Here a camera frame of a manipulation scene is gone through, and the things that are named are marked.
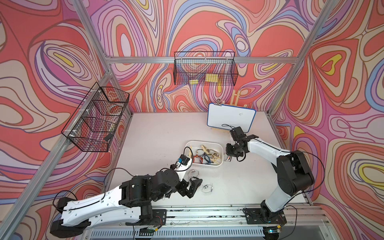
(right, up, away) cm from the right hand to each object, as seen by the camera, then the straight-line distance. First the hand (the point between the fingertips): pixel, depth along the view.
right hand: (229, 156), depth 92 cm
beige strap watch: (-14, +4, +2) cm, 15 cm away
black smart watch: (-22, -1, -39) cm, 45 cm away
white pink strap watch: (-22, -9, -5) cm, 25 cm away
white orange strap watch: (0, -1, 0) cm, 1 cm away
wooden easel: (+2, +35, -3) cm, 36 cm away
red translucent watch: (-18, -1, -1) cm, 18 cm away
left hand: (-21, -2, -30) cm, 37 cm away
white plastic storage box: (-14, +2, +2) cm, 15 cm away
